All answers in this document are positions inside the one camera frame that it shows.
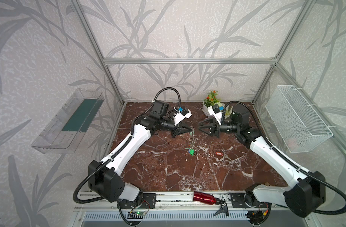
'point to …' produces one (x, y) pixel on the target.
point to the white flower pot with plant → (209, 101)
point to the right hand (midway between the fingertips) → (199, 122)
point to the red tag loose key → (220, 153)
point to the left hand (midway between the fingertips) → (191, 126)
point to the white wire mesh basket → (299, 129)
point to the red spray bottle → (206, 198)
